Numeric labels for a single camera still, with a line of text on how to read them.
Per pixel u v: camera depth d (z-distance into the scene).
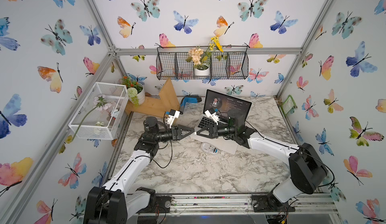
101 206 0.42
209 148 0.90
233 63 0.99
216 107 1.02
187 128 0.67
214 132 0.67
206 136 0.71
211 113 0.72
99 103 0.71
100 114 0.73
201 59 0.85
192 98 1.13
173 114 0.69
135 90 0.94
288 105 1.10
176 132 0.64
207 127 0.70
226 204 0.75
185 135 0.73
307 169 0.44
